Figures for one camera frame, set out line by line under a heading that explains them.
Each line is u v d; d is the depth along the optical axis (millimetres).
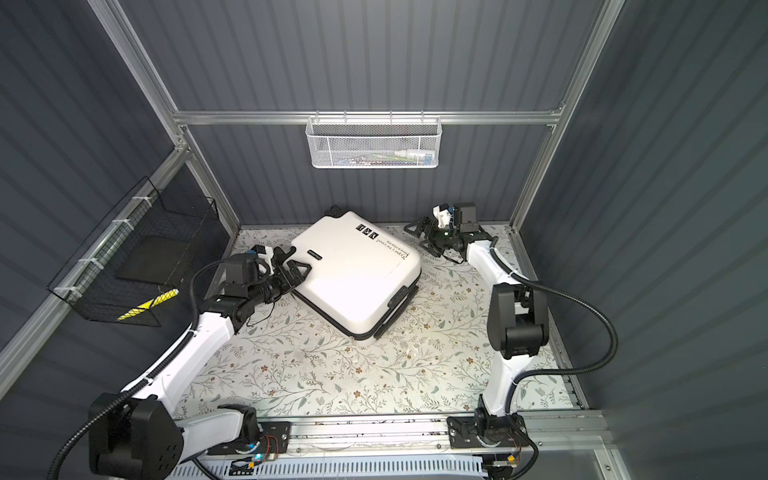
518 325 517
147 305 658
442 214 867
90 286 622
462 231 752
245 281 622
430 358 867
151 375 432
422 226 823
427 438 749
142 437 394
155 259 724
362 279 796
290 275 737
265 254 754
